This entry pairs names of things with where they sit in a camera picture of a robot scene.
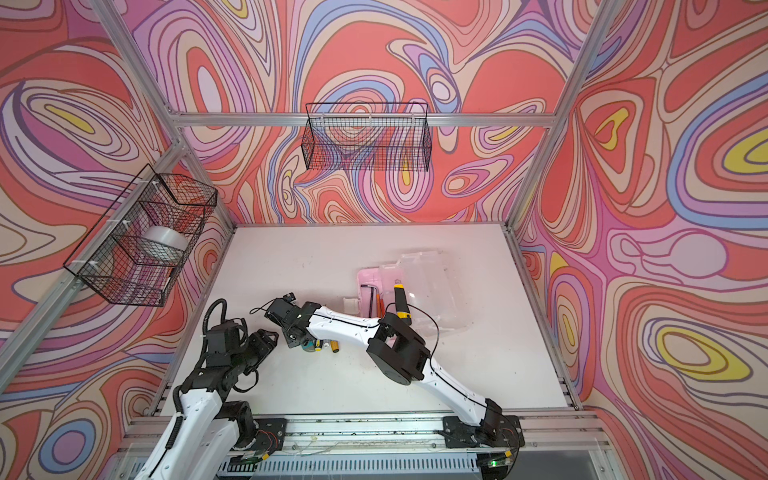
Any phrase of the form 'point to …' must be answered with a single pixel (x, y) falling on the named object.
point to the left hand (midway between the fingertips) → (276, 337)
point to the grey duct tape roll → (165, 235)
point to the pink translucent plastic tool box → (430, 286)
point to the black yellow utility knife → (401, 306)
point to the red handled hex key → (382, 305)
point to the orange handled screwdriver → (334, 346)
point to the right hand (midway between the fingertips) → (305, 338)
